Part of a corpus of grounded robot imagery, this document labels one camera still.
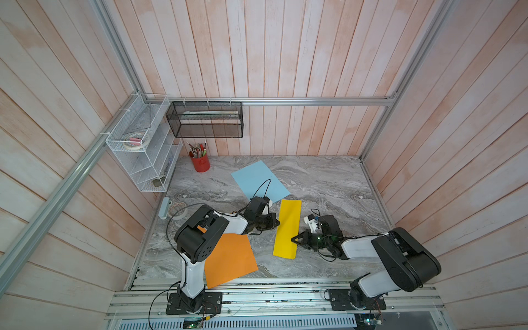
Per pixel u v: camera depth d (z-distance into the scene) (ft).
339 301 2.40
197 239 1.68
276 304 2.43
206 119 3.37
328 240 2.39
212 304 2.39
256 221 2.70
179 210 3.22
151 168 2.54
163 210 3.16
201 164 3.54
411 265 1.43
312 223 2.82
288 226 3.01
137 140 2.40
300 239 2.77
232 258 2.72
